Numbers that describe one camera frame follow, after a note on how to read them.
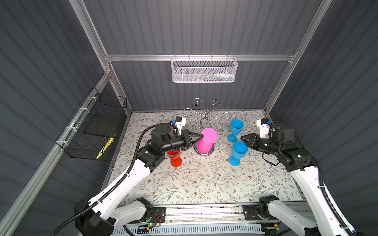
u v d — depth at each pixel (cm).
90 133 73
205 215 75
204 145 72
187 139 57
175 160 91
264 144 57
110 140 70
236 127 91
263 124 62
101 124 74
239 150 85
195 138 63
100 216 38
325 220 38
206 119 75
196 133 63
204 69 124
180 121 63
